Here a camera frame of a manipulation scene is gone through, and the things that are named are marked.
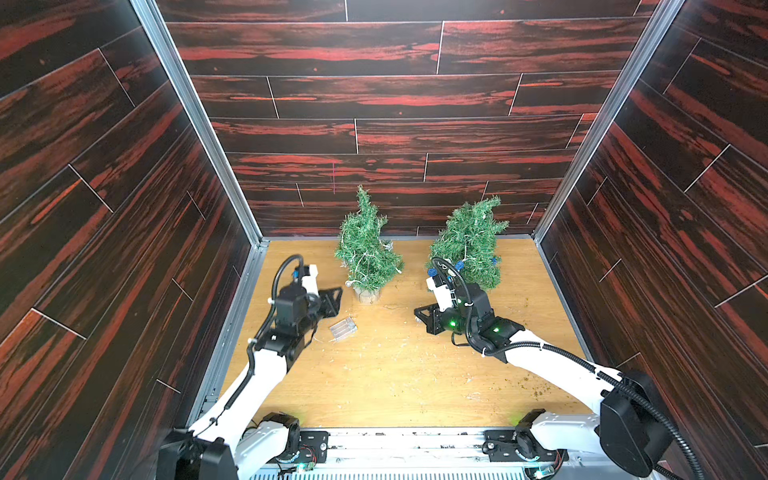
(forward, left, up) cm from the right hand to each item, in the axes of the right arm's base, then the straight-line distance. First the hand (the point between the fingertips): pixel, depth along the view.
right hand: (420, 307), depth 82 cm
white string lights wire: (+6, +17, +8) cm, 20 cm away
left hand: (+2, +22, +5) cm, 23 cm away
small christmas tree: (+9, +14, +10) cm, 19 cm away
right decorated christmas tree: (+12, -12, +15) cm, 23 cm away
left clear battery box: (-1, +23, -14) cm, 27 cm away
